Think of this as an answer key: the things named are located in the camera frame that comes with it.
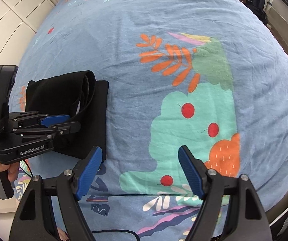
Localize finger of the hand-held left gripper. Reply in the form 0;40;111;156
12;122;81;141
9;111;71;129

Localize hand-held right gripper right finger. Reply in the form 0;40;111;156
178;145;272;241

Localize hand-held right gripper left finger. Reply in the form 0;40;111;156
9;146;103;241

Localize black pants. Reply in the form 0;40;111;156
25;70;109;161

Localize white wardrobe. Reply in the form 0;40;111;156
0;0;68;71

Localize printed blue bed sheet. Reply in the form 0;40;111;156
9;0;288;241

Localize black bag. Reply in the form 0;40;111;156
245;0;269;26

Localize black cable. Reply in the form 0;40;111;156
92;228;140;241

